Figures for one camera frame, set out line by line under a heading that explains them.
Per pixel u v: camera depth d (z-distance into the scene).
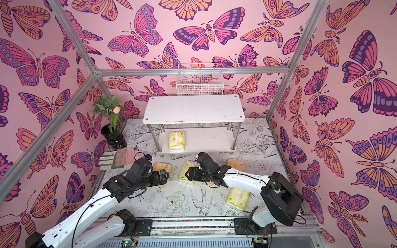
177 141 0.95
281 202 0.43
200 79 0.95
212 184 0.65
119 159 0.99
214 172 0.65
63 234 0.41
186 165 0.92
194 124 1.16
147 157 0.71
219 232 0.73
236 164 0.92
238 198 0.79
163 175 0.69
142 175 0.60
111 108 0.86
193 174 0.73
